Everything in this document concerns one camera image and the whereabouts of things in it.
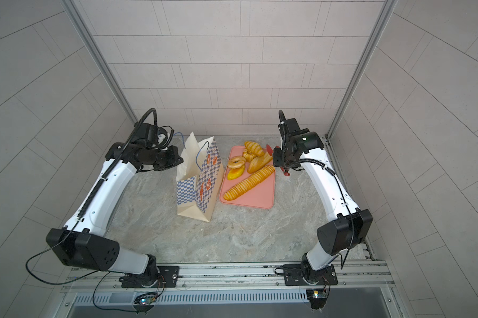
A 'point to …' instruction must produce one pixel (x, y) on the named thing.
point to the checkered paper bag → (200, 179)
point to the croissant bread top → (254, 148)
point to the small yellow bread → (235, 173)
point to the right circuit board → (317, 298)
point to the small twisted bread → (248, 156)
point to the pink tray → (262, 195)
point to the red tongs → (278, 158)
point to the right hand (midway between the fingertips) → (278, 160)
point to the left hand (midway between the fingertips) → (188, 156)
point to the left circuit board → (146, 299)
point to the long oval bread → (258, 161)
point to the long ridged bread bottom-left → (249, 182)
